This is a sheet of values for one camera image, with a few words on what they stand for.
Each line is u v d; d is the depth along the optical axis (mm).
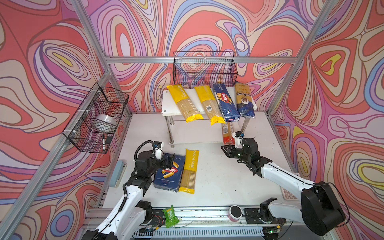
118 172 842
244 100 752
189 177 842
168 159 733
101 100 744
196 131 986
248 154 651
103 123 699
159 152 714
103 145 715
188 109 714
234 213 712
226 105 735
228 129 983
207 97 772
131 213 463
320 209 410
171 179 797
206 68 959
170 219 719
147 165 629
